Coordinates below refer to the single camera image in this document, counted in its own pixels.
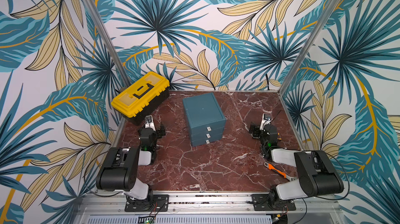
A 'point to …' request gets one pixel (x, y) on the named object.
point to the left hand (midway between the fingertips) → (153, 124)
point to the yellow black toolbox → (144, 98)
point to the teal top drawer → (208, 127)
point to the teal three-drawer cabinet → (205, 118)
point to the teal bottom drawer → (197, 142)
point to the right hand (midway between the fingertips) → (261, 122)
